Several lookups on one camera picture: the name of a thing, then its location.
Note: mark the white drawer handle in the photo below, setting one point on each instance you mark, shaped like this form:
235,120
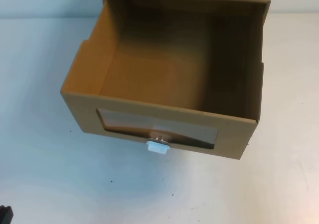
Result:
158,145

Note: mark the cardboard shoebox drawer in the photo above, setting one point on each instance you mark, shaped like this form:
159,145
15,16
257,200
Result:
192,74

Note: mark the black object at table corner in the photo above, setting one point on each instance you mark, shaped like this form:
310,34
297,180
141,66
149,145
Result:
6,214

